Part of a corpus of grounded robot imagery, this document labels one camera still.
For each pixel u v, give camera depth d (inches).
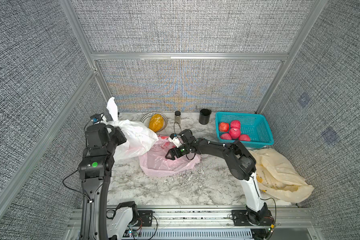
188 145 31.4
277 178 30.7
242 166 21.6
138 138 27.0
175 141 34.5
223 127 40.7
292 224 28.7
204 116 44.6
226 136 38.3
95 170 16.4
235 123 41.1
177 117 43.0
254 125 43.1
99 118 21.3
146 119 44.6
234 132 39.4
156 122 41.7
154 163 34.9
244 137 37.7
